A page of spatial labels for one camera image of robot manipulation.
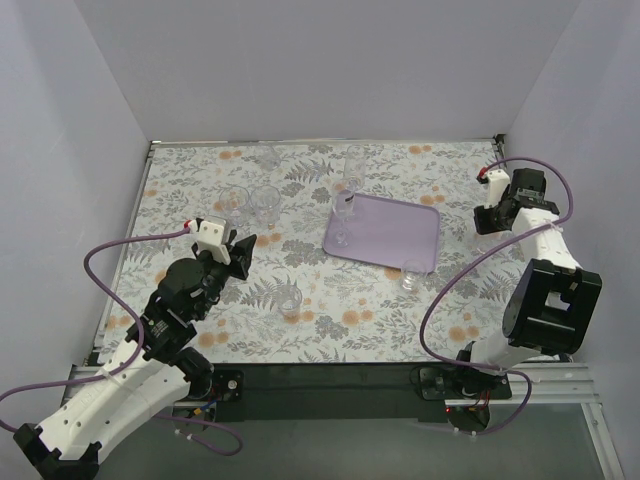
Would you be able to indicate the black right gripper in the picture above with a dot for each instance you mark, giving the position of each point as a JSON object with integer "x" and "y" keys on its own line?
{"x": 486, "y": 220}

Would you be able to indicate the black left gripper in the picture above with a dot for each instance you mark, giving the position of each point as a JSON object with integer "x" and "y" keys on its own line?
{"x": 232, "y": 259}

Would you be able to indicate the clear faceted tumbler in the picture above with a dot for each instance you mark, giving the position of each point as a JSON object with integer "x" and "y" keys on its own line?
{"x": 265, "y": 201}
{"x": 234, "y": 202}

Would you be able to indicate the tall clear champagne flute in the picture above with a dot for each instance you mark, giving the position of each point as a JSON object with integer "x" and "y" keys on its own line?
{"x": 342, "y": 206}

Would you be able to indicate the tall clear highball glass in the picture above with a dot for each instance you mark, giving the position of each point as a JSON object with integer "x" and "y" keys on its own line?
{"x": 355, "y": 167}

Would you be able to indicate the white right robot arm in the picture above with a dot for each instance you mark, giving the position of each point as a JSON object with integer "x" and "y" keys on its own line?
{"x": 552, "y": 305}

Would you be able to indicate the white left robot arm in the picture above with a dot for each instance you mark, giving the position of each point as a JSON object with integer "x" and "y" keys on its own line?
{"x": 153, "y": 367}

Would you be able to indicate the lavender plastic tray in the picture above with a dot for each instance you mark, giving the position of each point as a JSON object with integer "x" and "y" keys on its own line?
{"x": 385, "y": 232}

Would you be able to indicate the small clear tumbler front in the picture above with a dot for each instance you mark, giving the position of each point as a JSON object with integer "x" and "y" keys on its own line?
{"x": 289, "y": 301}

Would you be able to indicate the small clear glass lying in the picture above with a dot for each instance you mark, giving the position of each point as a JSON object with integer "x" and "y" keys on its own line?
{"x": 269, "y": 158}

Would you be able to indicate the floral patterned table mat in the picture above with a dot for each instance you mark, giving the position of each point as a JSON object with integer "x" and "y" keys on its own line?
{"x": 350, "y": 311}

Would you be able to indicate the small clear shot glass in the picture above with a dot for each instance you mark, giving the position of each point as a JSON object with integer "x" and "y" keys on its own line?
{"x": 413, "y": 272}

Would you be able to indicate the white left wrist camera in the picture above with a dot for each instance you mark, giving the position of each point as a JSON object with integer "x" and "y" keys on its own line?
{"x": 212, "y": 235}

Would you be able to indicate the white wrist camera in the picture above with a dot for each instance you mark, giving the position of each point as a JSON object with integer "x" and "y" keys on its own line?
{"x": 212, "y": 235}
{"x": 497, "y": 182}

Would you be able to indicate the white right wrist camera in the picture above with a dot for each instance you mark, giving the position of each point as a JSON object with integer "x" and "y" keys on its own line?
{"x": 497, "y": 182}

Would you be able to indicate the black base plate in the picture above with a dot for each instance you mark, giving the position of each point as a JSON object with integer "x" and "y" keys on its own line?
{"x": 348, "y": 391}

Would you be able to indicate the aluminium frame rail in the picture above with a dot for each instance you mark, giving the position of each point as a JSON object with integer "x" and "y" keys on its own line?
{"x": 553, "y": 383}

